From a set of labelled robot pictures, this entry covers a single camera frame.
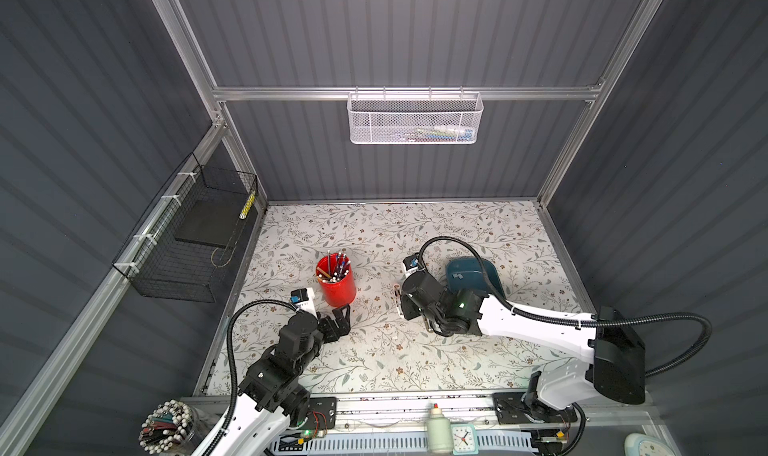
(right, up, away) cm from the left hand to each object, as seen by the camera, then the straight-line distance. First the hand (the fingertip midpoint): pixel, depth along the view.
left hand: (337, 311), depth 77 cm
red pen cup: (-1, +9, +3) cm, 10 cm away
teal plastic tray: (+40, +6, +23) cm, 47 cm away
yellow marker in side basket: (-26, +28, +4) cm, 38 cm away
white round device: (+70, -28, -10) cm, 76 cm away
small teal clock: (+31, -27, -9) cm, 42 cm away
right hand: (+18, +3, +2) cm, 18 cm away
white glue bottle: (+25, -24, -12) cm, 36 cm away
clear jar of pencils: (-29, -18, -20) cm, 39 cm away
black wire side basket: (-37, +16, -5) cm, 41 cm away
